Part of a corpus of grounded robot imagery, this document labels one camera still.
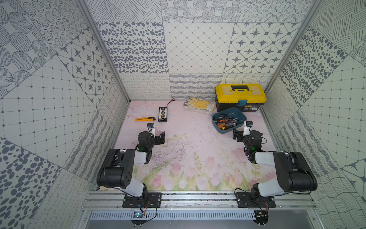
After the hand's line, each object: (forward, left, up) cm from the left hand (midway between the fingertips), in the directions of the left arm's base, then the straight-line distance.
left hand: (156, 130), depth 94 cm
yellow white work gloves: (+31, -27, -7) cm, 41 cm away
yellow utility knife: (+14, +9, -6) cm, 17 cm away
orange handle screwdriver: (+8, -46, -4) cm, 47 cm away
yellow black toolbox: (+24, -63, +9) cm, 68 cm away
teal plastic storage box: (+13, -50, -4) cm, 52 cm away
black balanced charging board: (+19, -1, -6) cm, 20 cm away
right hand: (+2, -57, -1) cm, 57 cm away
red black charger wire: (+35, -5, -6) cm, 36 cm away
